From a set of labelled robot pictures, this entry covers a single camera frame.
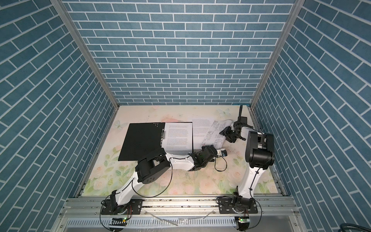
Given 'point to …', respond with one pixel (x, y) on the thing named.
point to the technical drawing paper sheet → (213, 137)
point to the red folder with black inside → (141, 137)
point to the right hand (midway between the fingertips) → (221, 133)
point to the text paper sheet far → (200, 128)
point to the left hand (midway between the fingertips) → (212, 146)
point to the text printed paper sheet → (178, 138)
